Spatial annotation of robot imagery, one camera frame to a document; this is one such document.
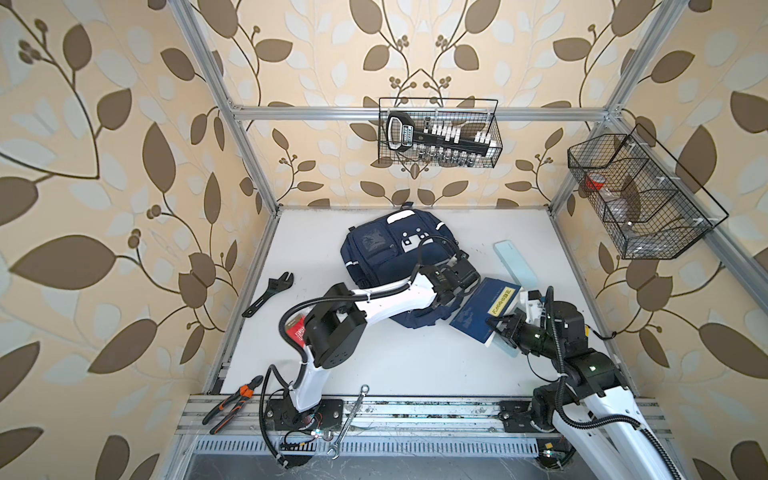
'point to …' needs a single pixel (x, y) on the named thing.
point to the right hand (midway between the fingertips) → (488, 325)
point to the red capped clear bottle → (597, 181)
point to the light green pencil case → (515, 264)
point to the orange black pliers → (245, 392)
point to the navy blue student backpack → (385, 251)
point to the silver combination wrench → (336, 446)
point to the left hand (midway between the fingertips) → (444, 280)
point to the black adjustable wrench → (275, 285)
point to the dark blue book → (493, 298)
